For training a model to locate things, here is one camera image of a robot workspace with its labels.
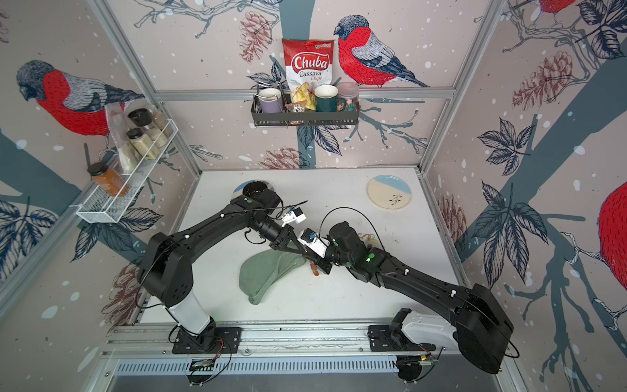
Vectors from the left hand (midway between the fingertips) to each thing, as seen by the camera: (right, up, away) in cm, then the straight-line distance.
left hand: (304, 248), depth 74 cm
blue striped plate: (-34, +17, +38) cm, 54 cm away
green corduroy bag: (-16, -11, +12) cm, 23 cm away
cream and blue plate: (+38, +17, +38) cm, 56 cm away
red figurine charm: (+3, -10, +9) cm, 13 cm away
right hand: (+1, 0, +3) cm, 3 cm away
